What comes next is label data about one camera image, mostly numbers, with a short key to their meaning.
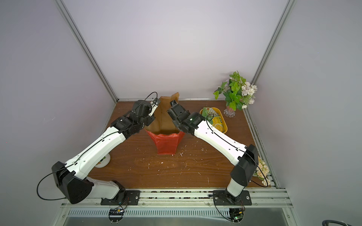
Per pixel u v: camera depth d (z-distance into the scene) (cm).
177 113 55
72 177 39
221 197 73
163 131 90
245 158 41
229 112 107
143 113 56
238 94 79
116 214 72
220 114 103
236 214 70
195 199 74
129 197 73
